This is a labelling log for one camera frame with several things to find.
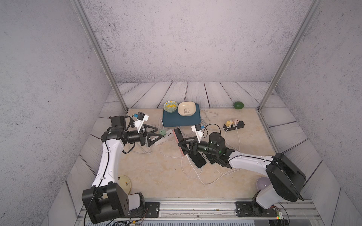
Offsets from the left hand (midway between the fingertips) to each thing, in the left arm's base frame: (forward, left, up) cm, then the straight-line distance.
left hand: (159, 133), depth 71 cm
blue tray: (+34, -5, -28) cm, 44 cm away
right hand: (-2, -11, -6) cm, 13 cm away
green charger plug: (+16, +2, -20) cm, 26 cm away
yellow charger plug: (+24, -45, -22) cm, 56 cm away
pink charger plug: (+24, -49, -20) cm, 58 cm away
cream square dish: (+43, -15, -25) cm, 52 cm away
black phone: (-2, -21, -27) cm, 34 cm away
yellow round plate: (-15, +23, -28) cm, 39 cm away
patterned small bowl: (+45, -1, -24) cm, 51 cm away
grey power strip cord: (+35, -34, -27) cm, 56 cm away
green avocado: (+44, -58, -23) cm, 77 cm away
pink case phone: (+2, -10, -8) cm, 13 cm away
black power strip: (+26, -55, -26) cm, 66 cm away
